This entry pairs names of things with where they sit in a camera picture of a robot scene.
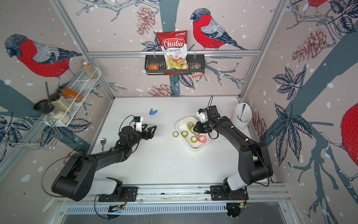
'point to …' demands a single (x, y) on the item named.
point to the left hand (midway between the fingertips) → (153, 123)
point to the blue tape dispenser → (151, 112)
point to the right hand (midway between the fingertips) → (194, 128)
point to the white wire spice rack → (85, 81)
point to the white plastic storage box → (185, 126)
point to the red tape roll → (202, 139)
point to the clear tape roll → (175, 134)
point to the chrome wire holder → (48, 140)
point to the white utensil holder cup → (246, 116)
